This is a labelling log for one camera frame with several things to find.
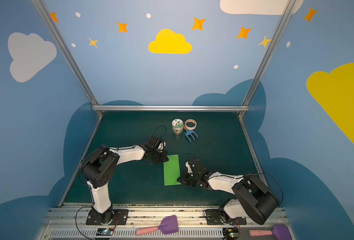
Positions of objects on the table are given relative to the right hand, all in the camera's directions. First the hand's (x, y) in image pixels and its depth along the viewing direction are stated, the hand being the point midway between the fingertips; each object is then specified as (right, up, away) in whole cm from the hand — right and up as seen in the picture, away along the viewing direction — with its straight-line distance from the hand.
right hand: (176, 178), depth 85 cm
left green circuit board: (-35, -21, -13) cm, 43 cm away
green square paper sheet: (-3, +3, +6) cm, 7 cm away
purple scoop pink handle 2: (+38, -20, -16) cm, 46 cm away
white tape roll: (+11, +35, +30) cm, 47 cm away
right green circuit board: (+28, -22, -14) cm, 38 cm away
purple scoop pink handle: (-3, -19, -13) cm, 23 cm away
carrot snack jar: (+1, +30, +19) cm, 36 cm away
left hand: (-4, +9, +9) cm, 13 cm away
